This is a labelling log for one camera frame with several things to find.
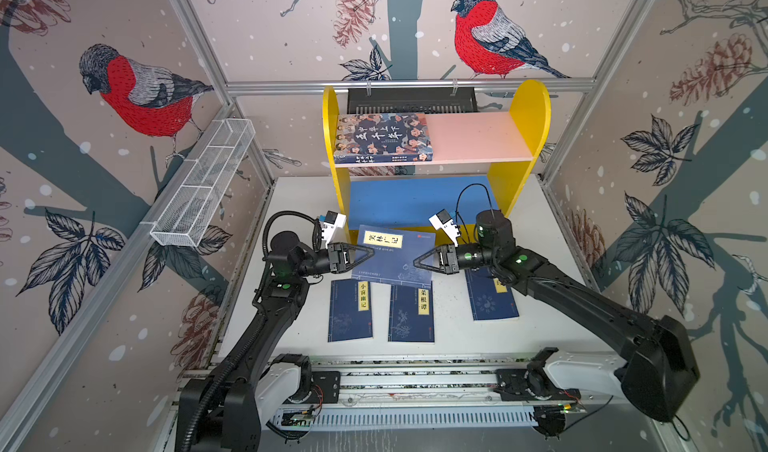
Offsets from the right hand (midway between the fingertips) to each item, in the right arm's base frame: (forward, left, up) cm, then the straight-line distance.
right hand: (414, 269), depth 68 cm
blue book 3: (+4, -23, -25) cm, 35 cm away
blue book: (-2, +19, -24) cm, 31 cm away
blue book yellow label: (+3, +4, +2) cm, 6 cm away
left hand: (0, +10, +3) cm, 11 cm away
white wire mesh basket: (+8, +56, +8) cm, 57 cm away
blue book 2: (-1, 0, -25) cm, 25 cm away
